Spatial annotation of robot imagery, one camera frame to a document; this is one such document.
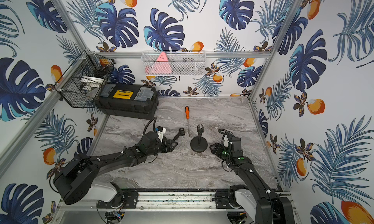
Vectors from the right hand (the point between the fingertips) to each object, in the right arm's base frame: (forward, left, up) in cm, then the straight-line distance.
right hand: (214, 147), depth 87 cm
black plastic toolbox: (+28, +56, +12) cm, 64 cm away
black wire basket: (+24, +76, +27) cm, 84 cm away
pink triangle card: (+40, +32, +30) cm, 59 cm away
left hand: (+1, +23, +5) cm, 24 cm away
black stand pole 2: (+13, +20, -5) cm, 25 cm away
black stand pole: (+3, +9, +13) cm, 16 cm away
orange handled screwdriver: (+31, +17, -4) cm, 35 cm away
